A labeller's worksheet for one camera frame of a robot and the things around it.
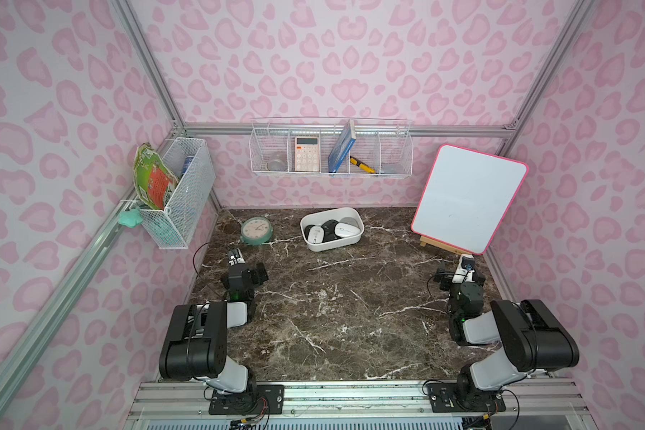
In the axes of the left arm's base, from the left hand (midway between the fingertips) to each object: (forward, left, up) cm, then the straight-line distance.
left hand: (243, 262), depth 94 cm
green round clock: (+19, 0, -5) cm, 19 cm away
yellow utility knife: (+29, -42, +19) cm, 55 cm away
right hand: (-3, -73, +4) cm, 73 cm away
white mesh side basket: (-4, +11, +24) cm, 27 cm away
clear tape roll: (+28, -12, +20) cm, 36 cm away
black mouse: (+18, -30, -4) cm, 35 cm away
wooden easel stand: (+11, -67, -4) cm, 68 cm away
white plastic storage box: (+27, -33, -5) cm, 43 cm away
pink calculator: (+30, -22, +23) cm, 44 cm away
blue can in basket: (+22, +16, +26) cm, 38 cm away
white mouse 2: (+15, -36, -1) cm, 39 cm away
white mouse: (+14, -25, -2) cm, 28 cm away
